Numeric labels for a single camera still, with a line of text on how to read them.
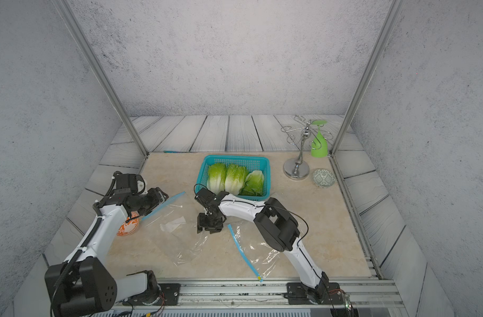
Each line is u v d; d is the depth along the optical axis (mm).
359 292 744
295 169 1114
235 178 986
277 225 530
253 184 941
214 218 763
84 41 776
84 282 399
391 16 716
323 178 1076
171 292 731
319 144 869
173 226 906
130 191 641
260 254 828
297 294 727
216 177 986
